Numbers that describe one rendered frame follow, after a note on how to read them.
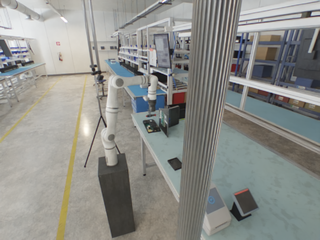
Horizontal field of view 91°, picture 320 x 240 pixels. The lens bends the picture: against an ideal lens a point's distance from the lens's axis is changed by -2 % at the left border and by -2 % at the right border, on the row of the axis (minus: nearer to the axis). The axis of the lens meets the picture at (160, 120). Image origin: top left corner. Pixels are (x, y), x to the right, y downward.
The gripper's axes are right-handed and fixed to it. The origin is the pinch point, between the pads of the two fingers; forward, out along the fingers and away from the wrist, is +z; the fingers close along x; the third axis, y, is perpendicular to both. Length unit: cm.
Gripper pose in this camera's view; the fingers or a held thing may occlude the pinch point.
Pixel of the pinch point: (149, 116)
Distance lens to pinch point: 151.9
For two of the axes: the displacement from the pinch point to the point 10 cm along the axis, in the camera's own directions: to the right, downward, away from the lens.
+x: -3.3, -4.7, 8.2
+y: 9.4, -1.4, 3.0
